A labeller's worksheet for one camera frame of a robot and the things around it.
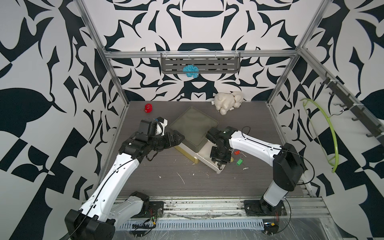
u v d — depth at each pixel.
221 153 0.70
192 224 0.65
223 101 1.09
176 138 0.64
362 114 0.55
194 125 0.81
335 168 0.65
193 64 0.93
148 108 1.12
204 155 0.83
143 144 0.51
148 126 0.54
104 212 0.39
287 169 0.46
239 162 0.90
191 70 0.91
